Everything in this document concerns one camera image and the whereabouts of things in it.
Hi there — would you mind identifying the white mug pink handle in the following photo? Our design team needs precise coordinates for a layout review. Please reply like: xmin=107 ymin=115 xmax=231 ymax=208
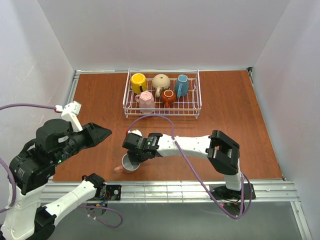
xmin=114 ymin=153 xmax=140 ymax=174

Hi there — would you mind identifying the pale pink tall mug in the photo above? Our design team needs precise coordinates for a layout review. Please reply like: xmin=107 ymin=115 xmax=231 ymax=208
xmin=135 ymin=91 xmax=155 ymax=114

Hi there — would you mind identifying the black mug orange handle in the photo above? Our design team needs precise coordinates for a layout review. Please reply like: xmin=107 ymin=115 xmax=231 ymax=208
xmin=160 ymin=89 xmax=177 ymax=108

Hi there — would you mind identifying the yellow cup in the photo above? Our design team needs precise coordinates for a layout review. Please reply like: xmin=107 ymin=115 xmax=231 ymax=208
xmin=130 ymin=73 xmax=148 ymax=94

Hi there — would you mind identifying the beige round ceramic mug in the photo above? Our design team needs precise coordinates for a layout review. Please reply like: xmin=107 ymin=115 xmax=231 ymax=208
xmin=152 ymin=74 xmax=171 ymax=98

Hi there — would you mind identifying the grey mug blue handle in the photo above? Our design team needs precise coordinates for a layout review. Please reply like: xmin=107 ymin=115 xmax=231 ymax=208
xmin=174 ymin=74 xmax=189 ymax=99

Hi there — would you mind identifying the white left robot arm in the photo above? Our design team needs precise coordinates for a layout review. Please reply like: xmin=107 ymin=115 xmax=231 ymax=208
xmin=0 ymin=118 xmax=112 ymax=240

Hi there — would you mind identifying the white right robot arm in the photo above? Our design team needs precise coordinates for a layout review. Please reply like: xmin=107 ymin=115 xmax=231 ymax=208
xmin=122 ymin=130 xmax=242 ymax=191

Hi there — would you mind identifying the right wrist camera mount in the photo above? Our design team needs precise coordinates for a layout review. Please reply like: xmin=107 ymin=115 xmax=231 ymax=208
xmin=122 ymin=129 xmax=143 ymax=150

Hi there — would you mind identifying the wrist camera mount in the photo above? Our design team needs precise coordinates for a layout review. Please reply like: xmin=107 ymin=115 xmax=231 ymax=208
xmin=54 ymin=100 xmax=83 ymax=132
xmin=122 ymin=129 xmax=143 ymax=150

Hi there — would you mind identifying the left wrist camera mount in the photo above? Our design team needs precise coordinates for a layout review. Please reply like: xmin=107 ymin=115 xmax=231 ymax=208
xmin=54 ymin=100 xmax=83 ymax=132

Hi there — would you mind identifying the aluminium left frame rail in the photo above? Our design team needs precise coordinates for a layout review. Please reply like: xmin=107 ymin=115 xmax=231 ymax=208
xmin=41 ymin=70 xmax=81 ymax=183

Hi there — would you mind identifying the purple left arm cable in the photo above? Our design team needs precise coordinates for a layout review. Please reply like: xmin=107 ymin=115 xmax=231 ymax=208
xmin=0 ymin=103 xmax=125 ymax=229

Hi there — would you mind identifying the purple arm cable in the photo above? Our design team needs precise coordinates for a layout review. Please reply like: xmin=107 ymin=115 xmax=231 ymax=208
xmin=126 ymin=114 xmax=254 ymax=220
xmin=0 ymin=103 xmax=125 ymax=229

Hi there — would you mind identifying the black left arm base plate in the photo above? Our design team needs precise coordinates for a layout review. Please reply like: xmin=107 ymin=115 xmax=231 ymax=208
xmin=100 ymin=184 xmax=122 ymax=201

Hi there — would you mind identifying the white wire dish rack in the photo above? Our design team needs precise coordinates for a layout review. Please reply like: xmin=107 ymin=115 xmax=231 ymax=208
xmin=122 ymin=69 xmax=202 ymax=118

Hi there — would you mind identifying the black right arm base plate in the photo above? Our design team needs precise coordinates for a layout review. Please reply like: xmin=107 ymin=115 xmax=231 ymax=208
xmin=209 ymin=183 xmax=256 ymax=201

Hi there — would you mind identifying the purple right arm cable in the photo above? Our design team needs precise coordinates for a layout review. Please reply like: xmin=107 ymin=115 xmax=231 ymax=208
xmin=126 ymin=114 xmax=254 ymax=220

